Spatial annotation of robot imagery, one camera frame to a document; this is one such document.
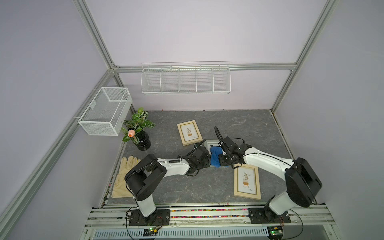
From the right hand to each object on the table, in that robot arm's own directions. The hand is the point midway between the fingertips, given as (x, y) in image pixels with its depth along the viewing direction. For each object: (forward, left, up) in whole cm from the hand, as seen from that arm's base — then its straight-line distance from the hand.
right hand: (221, 159), depth 89 cm
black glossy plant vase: (+11, +48, +1) cm, 50 cm away
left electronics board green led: (-35, +37, -6) cm, 51 cm away
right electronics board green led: (-35, -23, -7) cm, 43 cm away
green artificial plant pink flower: (+13, +48, +18) cm, 53 cm away
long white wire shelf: (+47, +22, +25) cm, 58 cm away
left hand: (0, +9, -4) cm, 9 cm away
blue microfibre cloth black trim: (+5, +3, +1) cm, 6 cm away
